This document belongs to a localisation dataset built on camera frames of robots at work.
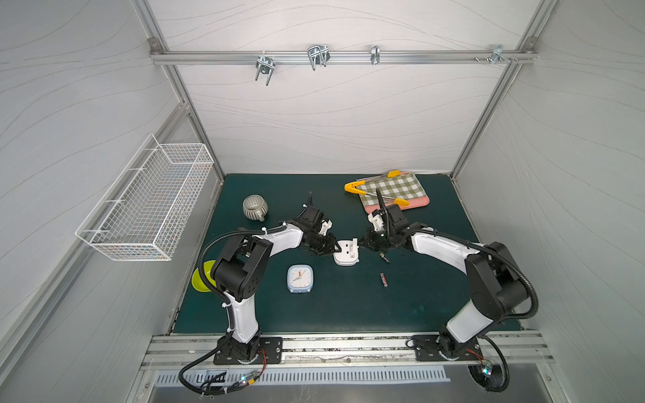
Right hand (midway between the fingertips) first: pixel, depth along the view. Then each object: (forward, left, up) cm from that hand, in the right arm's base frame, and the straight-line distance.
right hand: (358, 241), depth 90 cm
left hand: (-3, +6, -4) cm, 8 cm away
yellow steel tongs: (+31, +2, -5) cm, 31 cm away
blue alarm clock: (-13, +20, -4) cm, 24 cm away
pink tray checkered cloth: (+32, -24, -8) cm, 41 cm away
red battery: (-11, -10, -7) cm, 16 cm away
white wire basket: (-7, +61, +25) cm, 66 cm away
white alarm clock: (-4, +3, -4) cm, 6 cm away
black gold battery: (-3, -11, -7) cm, 13 cm away
